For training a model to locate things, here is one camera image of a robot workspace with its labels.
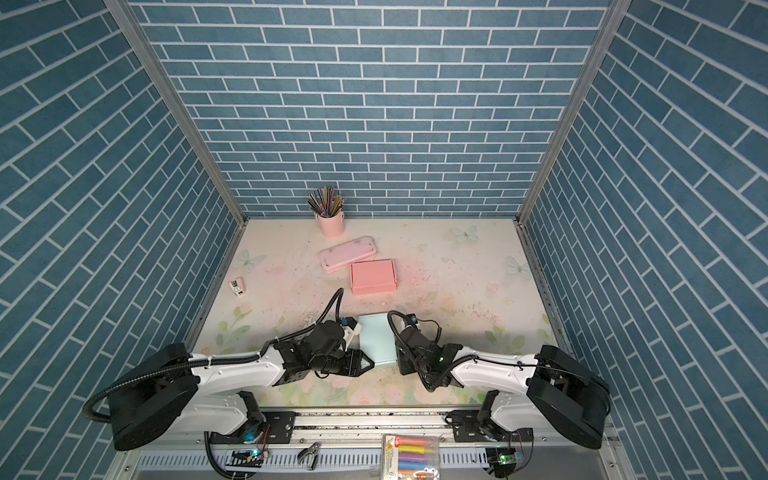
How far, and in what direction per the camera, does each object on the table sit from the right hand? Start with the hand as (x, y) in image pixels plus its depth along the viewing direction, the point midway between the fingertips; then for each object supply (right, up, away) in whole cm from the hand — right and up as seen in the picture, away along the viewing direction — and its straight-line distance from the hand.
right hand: (395, 355), depth 85 cm
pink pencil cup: (-24, +39, +27) cm, 53 cm away
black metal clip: (-20, -18, -15) cm, 31 cm away
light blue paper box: (-5, +4, +2) cm, 7 cm away
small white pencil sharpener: (-53, +17, +13) cm, 57 cm away
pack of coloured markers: (+4, -18, -16) cm, 24 cm away
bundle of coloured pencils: (-26, +47, +24) cm, 59 cm away
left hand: (-7, -2, -4) cm, 8 cm away
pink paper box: (-7, +21, +15) cm, 27 cm away
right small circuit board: (+26, -19, -14) cm, 35 cm away
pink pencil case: (-18, +29, +23) cm, 41 cm away
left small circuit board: (-36, -20, -13) cm, 44 cm away
